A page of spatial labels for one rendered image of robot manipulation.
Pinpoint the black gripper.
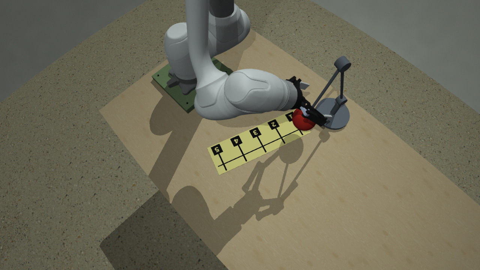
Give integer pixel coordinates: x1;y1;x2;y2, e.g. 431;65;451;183
286;76;332;126

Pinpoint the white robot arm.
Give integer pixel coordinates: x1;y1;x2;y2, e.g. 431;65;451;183
164;0;298;120

